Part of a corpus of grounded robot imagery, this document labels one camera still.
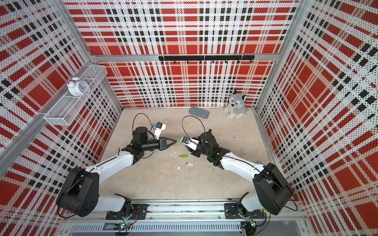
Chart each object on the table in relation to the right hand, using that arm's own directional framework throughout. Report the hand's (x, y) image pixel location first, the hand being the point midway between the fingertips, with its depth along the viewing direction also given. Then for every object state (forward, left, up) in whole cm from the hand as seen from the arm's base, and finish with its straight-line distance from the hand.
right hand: (190, 141), depth 83 cm
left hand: (-1, +7, +2) cm, 8 cm away
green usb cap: (-2, +7, +3) cm, 8 cm away
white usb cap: (0, +11, -15) cm, 18 cm away
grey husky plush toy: (+29, -31, -3) cm, 43 cm away
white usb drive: (-8, +1, -15) cm, 17 cm away
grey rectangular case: (+35, -5, -13) cm, 37 cm away
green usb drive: (-2, +5, -15) cm, 16 cm away
